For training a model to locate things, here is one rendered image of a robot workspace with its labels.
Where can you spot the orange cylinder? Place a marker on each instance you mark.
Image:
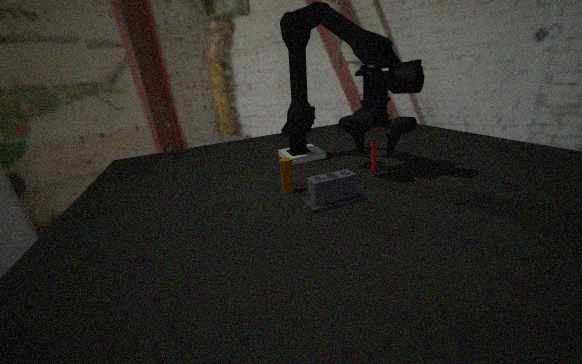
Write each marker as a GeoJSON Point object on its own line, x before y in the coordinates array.
{"type": "Point", "coordinates": [287, 175]}

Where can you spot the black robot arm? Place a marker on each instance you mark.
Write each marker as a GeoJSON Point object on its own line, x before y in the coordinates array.
{"type": "Point", "coordinates": [370, 48]}

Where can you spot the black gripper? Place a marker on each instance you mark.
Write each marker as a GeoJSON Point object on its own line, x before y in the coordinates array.
{"type": "Point", "coordinates": [398, 126]}

